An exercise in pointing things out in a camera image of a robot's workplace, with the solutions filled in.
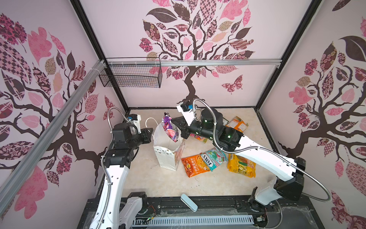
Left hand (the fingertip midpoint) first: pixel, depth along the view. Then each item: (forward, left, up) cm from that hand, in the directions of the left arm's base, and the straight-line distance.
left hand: (151, 132), depth 72 cm
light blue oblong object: (-28, -19, -23) cm, 41 cm away
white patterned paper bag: (-10, -9, -4) cm, 14 cm away
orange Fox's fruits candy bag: (+24, -58, -24) cm, 68 cm away
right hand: (-3, -12, +14) cm, 19 cm away
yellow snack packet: (-9, -48, -22) cm, 54 cm away
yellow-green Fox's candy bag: (-4, -35, -23) cm, 42 cm away
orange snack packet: (-8, -24, -25) cm, 35 cm away
